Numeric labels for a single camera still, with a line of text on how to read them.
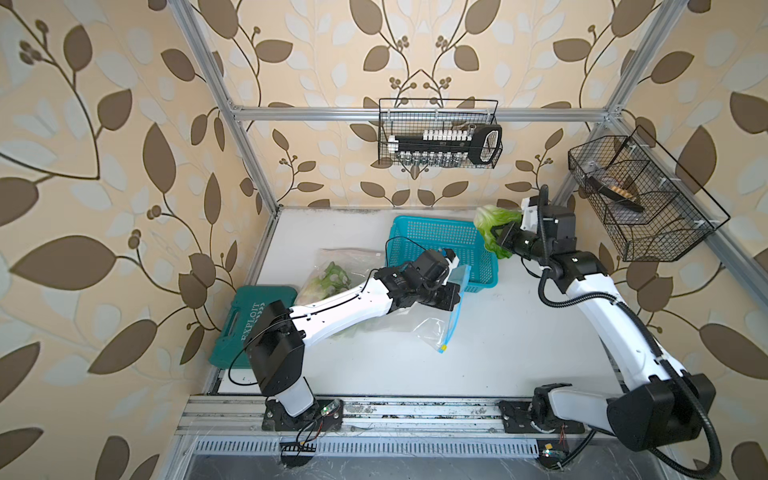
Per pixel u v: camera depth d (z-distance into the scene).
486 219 0.80
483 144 0.84
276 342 0.43
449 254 0.71
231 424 0.74
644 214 0.75
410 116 0.91
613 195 0.74
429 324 0.71
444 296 0.68
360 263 0.94
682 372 0.40
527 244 0.64
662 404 0.39
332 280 0.88
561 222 0.56
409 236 1.09
